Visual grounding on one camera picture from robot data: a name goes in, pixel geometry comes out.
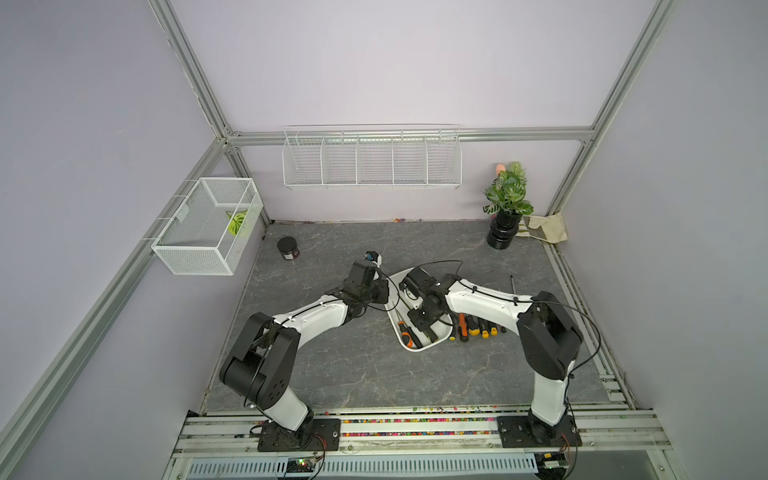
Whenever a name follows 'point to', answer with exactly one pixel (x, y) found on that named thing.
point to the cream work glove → (548, 228)
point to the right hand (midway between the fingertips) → (419, 317)
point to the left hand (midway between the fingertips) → (386, 286)
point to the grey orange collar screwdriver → (404, 324)
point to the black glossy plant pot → (503, 227)
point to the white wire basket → (210, 230)
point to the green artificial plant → (508, 191)
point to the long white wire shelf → (372, 156)
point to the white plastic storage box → (398, 307)
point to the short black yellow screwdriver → (473, 326)
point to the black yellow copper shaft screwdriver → (513, 285)
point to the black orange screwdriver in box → (406, 337)
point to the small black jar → (288, 247)
